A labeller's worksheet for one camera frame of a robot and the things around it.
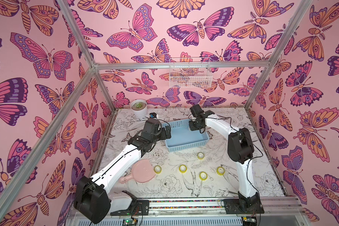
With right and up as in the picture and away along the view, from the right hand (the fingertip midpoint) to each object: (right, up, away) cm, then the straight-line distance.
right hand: (190, 127), depth 100 cm
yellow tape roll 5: (+17, -26, -14) cm, 34 cm away
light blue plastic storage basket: (-5, -9, +6) cm, 12 cm away
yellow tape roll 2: (-22, -26, -12) cm, 36 cm away
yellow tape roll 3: (-6, -26, -13) cm, 29 cm away
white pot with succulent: (-38, +15, +6) cm, 41 cm away
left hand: (-17, 0, -18) cm, 25 cm away
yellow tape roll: (+6, -19, -7) cm, 21 cm away
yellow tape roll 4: (+6, -29, -15) cm, 33 cm away
